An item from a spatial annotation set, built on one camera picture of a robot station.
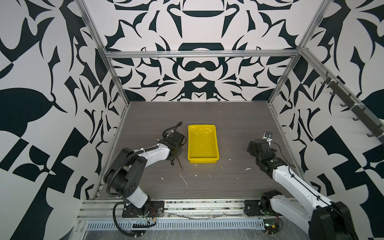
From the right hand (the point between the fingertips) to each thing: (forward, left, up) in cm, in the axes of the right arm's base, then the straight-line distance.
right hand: (260, 144), depth 85 cm
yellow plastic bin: (+7, +32, -12) cm, 35 cm away
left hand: (+3, +47, -7) cm, 48 cm away
